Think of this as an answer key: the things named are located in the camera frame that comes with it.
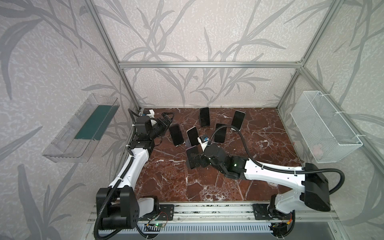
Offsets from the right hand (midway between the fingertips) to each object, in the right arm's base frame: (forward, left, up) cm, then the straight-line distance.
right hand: (198, 146), depth 76 cm
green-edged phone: (+28, -27, -12) cm, 41 cm away
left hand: (+15, +13, +9) cm, 22 cm away
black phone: (+19, +16, -16) cm, 29 cm away
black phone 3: (+19, -14, -18) cm, 30 cm away
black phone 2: (+10, +4, -5) cm, 12 cm away
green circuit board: (-32, +19, -19) cm, 41 cm away
